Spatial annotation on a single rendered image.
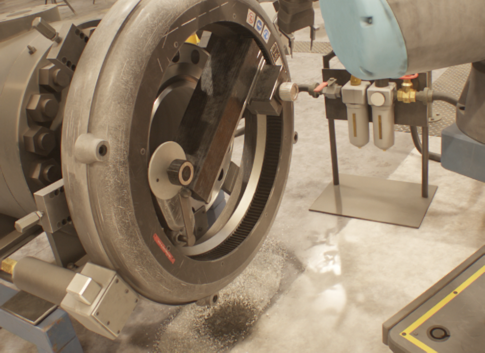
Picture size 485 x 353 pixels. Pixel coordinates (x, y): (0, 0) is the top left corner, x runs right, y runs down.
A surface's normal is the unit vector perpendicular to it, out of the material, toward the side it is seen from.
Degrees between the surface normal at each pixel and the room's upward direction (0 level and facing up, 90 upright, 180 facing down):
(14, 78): 44
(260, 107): 126
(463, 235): 0
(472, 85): 70
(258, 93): 36
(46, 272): 18
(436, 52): 115
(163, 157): 90
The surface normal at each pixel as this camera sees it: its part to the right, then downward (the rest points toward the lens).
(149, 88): 0.85, 0.10
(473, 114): -0.94, -0.07
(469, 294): -0.15, -0.90
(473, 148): -0.81, 0.35
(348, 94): -0.51, 0.42
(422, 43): 0.22, 0.60
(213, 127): -0.42, -0.47
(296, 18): 0.48, 0.60
